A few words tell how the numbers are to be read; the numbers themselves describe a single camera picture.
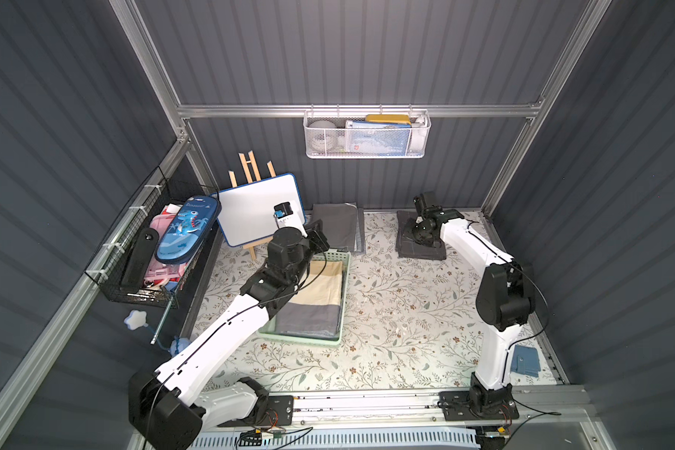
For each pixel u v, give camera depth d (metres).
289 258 0.52
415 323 0.89
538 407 0.62
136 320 0.65
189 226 0.68
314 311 0.87
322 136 0.84
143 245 0.65
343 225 1.16
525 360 0.80
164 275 0.65
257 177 0.94
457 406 0.73
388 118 0.89
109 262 0.61
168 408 0.37
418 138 0.86
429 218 0.72
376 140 0.87
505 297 0.53
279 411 0.74
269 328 0.89
